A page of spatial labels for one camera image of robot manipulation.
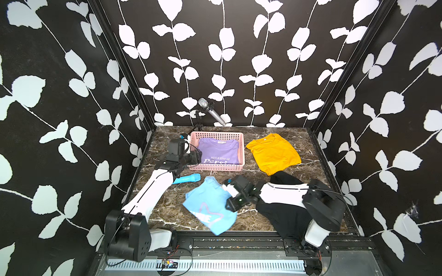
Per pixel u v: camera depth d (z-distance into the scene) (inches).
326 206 18.1
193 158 29.8
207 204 34.0
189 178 35.9
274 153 42.4
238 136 43.4
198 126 43.8
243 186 27.0
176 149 24.9
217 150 41.7
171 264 28.1
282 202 22.6
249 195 26.4
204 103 38.5
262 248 29.4
